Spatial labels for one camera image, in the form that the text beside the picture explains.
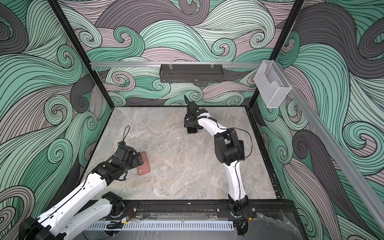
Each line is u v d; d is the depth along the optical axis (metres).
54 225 0.39
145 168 0.88
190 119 0.76
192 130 1.01
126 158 0.62
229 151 0.57
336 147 0.52
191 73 0.95
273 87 0.76
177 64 0.94
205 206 0.75
